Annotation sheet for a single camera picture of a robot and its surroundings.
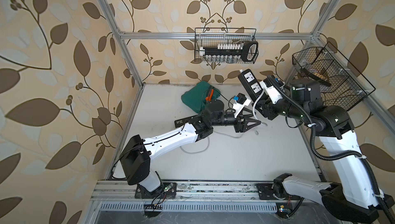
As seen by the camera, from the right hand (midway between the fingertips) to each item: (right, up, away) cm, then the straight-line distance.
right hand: (257, 101), depth 62 cm
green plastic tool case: (-27, +3, +44) cm, 51 cm away
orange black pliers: (-17, +4, +44) cm, 48 cm away
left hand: (-2, -6, -1) cm, 6 cm away
